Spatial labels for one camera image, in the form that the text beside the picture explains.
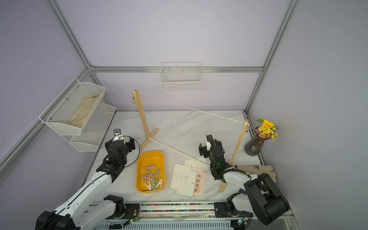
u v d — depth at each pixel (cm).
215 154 65
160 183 82
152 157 93
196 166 90
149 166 89
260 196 43
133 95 68
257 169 88
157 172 86
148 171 86
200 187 81
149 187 80
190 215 73
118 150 60
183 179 84
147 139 101
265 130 78
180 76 96
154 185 80
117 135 68
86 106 82
